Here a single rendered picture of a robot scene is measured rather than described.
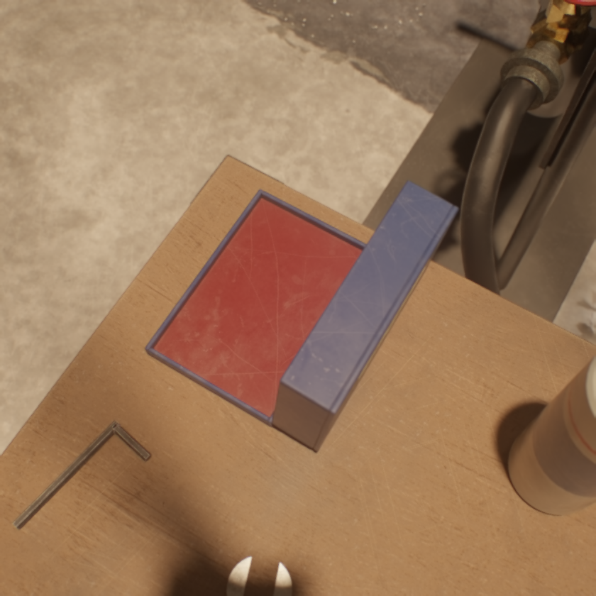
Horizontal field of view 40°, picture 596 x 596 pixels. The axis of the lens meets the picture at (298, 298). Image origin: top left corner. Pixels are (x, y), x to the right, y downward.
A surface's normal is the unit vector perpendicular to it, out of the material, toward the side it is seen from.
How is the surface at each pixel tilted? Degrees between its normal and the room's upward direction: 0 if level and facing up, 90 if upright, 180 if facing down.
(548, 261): 0
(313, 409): 90
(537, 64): 76
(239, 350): 0
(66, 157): 0
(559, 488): 90
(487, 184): 37
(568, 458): 90
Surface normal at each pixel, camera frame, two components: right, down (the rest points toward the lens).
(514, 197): 0.00, -0.41
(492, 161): 0.02, 0.16
